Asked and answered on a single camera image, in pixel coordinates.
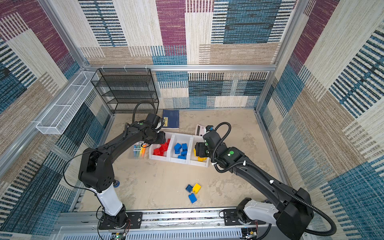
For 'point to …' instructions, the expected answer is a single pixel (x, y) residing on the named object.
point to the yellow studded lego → (195, 152)
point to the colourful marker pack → (140, 149)
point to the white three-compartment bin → (169, 155)
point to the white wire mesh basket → (57, 119)
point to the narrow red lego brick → (169, 139)
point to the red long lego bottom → (164, 146)
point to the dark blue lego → (189, 188)
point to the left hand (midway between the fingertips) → (162, 137)
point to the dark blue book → (171, 117)
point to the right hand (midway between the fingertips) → (201, 148)
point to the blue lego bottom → (192, 198)
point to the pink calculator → (200, 130)
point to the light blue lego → (184, 153)
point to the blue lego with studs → (182, 157)
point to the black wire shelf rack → (127, 90)
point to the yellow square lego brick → (201, 159)
